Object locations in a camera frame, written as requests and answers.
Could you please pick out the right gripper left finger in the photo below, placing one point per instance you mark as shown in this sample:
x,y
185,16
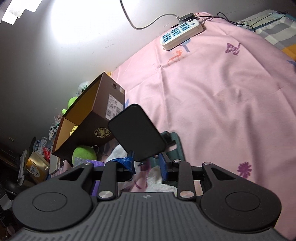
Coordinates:
x,y
125,169

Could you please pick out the white fluffy towel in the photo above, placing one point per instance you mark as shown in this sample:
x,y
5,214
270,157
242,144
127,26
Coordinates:
x,y
154,182

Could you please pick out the white papers on wall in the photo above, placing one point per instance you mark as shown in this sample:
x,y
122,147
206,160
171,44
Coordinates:
x,y
11,10

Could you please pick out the plaid blanket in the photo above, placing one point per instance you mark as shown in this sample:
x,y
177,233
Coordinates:
x,y
276,27

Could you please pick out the brown cardboard shoe box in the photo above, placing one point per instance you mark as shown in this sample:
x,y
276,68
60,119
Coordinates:
x,y
85,122

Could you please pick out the lime green plush toy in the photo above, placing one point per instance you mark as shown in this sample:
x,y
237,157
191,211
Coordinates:
x,y
70,102

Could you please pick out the green frog plush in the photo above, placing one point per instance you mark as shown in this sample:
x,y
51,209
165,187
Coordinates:
x,y
84,152

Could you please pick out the white power strip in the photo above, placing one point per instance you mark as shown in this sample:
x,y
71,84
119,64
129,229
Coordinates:
x,y
180,34

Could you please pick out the white fluffy plush toy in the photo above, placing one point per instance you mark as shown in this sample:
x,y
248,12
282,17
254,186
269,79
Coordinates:
x,y
82,87

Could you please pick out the black power adapter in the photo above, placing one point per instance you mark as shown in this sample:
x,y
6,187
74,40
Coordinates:
x,y
187,17

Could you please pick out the black phone on stand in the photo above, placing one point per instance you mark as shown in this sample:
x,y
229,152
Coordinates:
x,y
135,132

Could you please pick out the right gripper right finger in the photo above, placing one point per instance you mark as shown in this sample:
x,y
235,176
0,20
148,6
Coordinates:
x,y
166,167

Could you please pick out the pink printed bed sheet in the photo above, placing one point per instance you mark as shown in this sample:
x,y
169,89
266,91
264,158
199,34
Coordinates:
x,y
230,96

